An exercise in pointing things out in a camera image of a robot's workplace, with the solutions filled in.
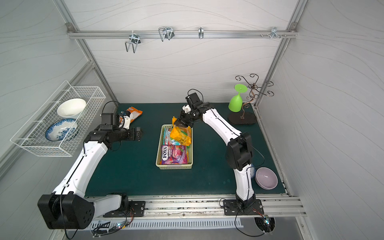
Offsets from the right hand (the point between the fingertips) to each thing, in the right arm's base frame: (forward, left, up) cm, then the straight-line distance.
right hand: (173, 122), depth 83 cm
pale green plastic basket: (-19, -1, -17) cm, 25 cm away
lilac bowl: (-22, -53, -20) cm, 61 cm away
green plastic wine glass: (+16, -37, +2) cm, 40 cm away
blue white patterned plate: (-16, +46, +13) cm, 50 cm away
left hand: (-7, +20, 0) cm, 21 cm away
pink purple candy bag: (-13, 0, -13) cm, 19 cm away
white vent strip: (-47, +25, -21) cm, 57 cm away
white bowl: (-4, +49, +14) cm, 51 cm away
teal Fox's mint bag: (-3, +6, -15) cm, 16 cm away
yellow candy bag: (-4, -5, -7) cm, 9 cm away
